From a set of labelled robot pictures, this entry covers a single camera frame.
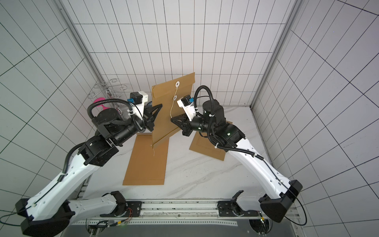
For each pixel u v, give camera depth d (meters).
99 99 0.88
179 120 0.55
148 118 0.48
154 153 0.94
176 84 0.55
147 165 0.88
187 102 0.50
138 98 0.43
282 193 0.38
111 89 0.94
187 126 0.51
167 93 0.54
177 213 0.73
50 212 0.38
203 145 0.97
